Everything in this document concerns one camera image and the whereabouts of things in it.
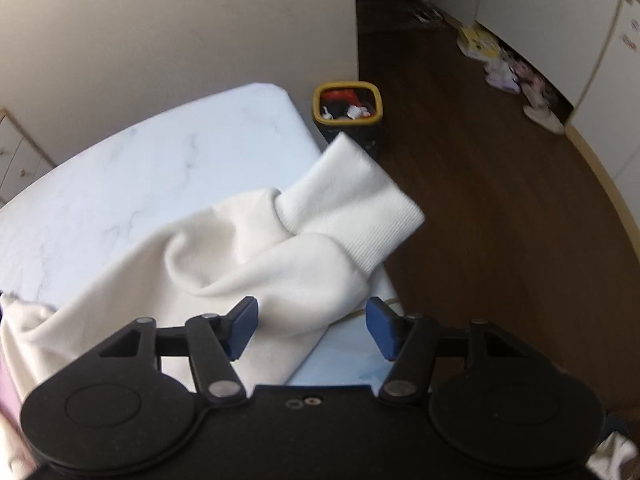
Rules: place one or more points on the beige slipper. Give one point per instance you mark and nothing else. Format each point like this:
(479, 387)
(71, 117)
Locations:
(544, 119)

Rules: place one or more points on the white drawer cabinet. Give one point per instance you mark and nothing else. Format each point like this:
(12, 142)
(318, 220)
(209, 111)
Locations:
(17, 157)

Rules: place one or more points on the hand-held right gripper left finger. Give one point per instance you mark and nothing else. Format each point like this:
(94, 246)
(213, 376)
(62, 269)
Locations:
(245, 325)

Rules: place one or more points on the black bin with yellow rim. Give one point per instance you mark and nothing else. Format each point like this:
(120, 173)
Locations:
(371, 132)

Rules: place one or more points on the pink shoe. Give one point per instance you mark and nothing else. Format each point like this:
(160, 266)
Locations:
(537, 82)

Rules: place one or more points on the pink and white sweatshirt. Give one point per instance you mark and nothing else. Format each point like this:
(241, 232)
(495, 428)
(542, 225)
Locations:
(240, 265)

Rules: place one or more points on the white sneaker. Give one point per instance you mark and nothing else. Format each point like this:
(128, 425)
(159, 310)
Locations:
(502, 77)

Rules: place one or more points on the white garment with orange mark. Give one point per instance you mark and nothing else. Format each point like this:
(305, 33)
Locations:
(617, 455)

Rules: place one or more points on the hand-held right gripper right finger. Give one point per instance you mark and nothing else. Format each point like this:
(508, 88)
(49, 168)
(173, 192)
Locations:
(382, 327)

